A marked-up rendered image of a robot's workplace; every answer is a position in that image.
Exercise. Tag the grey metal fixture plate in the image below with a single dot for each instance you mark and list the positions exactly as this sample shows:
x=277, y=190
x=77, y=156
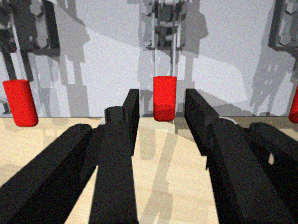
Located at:
x=226, y=58

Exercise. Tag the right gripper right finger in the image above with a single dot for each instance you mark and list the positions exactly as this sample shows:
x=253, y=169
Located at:
x=242, y=191

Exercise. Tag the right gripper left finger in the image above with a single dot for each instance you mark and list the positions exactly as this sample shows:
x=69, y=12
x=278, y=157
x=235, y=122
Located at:
x=48, y=187

